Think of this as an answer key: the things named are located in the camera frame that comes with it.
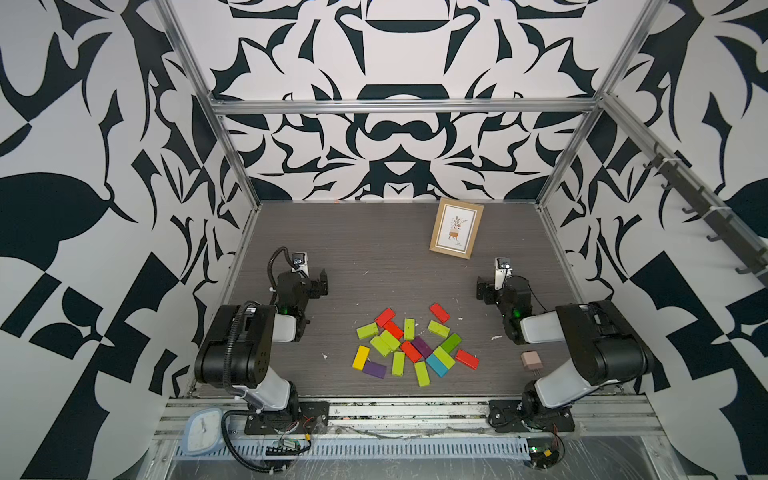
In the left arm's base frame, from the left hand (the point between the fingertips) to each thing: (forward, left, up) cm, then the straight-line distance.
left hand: (303, 266), depth 95 cm
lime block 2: (-19, -20, -6) cm, 28 cm away
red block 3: (-15, -25, -7) cm, 30 cm away
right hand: (-3, -61, -2) cm, 61 cm away
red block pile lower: (-24, -31, -7) cm, 40 cm away
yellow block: (-26, -18, -6) cm, 32 cm away
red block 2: (-28, -47, -7) cm, 55 cm away
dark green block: (-23, -44, -5) cm, 50 cm away
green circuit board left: (-46, -1, -9) cm, 46 cm away
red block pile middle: (-19, -28, -6) cm, 34 cm away
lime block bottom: (-32, -34, -5) cm, 47 cm away
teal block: (-30, -39, -6) cm, 49 cm away
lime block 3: (-19, -32, -5) cm, 38 cm away
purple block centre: (-24, -35, -6) cm, 43 cm away
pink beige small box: (-29, -64, -5) cm, 70 cm away
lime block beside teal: (-27, -41, -6) cm, 49 cm away
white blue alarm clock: (-43, +18, -4) cm, 46 cm away
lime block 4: (-28, -28, -6) cm, 40 cm away
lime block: (-20, -41, -5) cm, 45 cm away
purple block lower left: (-29, -22, -6) cm, 37 cm away
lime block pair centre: (-23, -25, -5) cm, 34 cm away
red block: (-14, -42, -6) cm, 45 cm away
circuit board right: (-49, -61, -8) cm, 78 cm away
